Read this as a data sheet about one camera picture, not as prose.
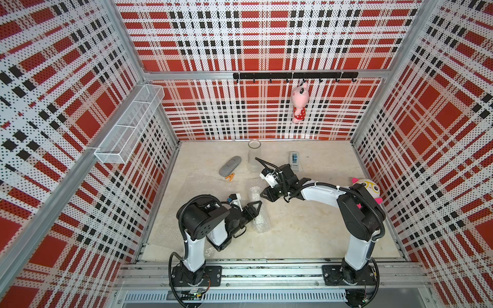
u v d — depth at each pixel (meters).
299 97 0.92
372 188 0.91
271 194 0.81
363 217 0.49
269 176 0.84
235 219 0.71
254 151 0.95
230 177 1.04
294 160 1.07
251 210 0.82
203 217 0.51
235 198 0.84
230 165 1.05
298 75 0.90
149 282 0.73
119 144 0.92
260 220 0.83
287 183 0.74
